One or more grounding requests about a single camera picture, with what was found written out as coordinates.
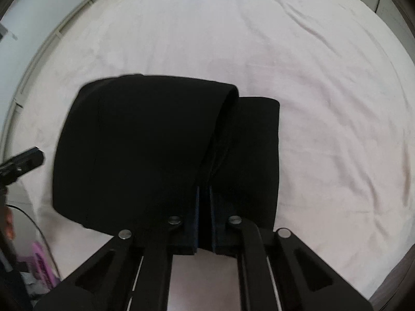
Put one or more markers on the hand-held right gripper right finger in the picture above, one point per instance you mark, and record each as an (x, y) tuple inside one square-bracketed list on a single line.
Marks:
[(211, 220)]

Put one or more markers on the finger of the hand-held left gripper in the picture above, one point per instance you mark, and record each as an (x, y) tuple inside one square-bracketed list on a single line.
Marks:
[(32, 158)]

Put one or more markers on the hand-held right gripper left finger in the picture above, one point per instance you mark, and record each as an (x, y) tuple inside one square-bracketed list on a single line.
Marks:
[(196, 220)]

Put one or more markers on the black pants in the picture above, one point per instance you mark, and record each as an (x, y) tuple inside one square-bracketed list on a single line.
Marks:
[(136, 142)]

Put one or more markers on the person's left hand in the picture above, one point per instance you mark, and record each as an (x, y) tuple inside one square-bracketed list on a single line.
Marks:
[(8, 225)]

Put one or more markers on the pink plastic object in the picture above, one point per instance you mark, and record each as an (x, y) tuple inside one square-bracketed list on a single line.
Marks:
[(43, 262)]

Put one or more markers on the white louvered radiator cover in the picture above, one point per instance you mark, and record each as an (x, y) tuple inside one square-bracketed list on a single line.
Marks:
[(64, 21)]

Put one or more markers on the bed with pink sheet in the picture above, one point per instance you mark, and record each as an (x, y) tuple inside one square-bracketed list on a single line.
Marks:
[(291, 71)]

